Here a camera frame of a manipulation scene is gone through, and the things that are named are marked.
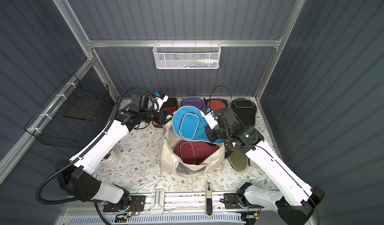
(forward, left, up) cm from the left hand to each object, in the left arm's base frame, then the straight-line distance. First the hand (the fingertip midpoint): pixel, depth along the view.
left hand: (172, 116), depth 75 cm
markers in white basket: (+36, -18, +8) cm, 41 cm away
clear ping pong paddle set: (+31, -28, -25) cm, 49 cm away
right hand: (-7, -18, +2) cm, 20 cm away
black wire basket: (+1, +50, +1) cm, 50 cm away
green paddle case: (-14, -36, -25) cm, 46 cm away
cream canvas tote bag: (-19, +1, -12) cm, 23 cm away
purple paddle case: (+34, -11, -25) cm, 44 cm away
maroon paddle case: (-9, -11, -22) cm, 27 cm away
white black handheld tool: (-35, -18, -22) cm, 45 cm away
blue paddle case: (-7, -8, +4) cm, 12 cm away
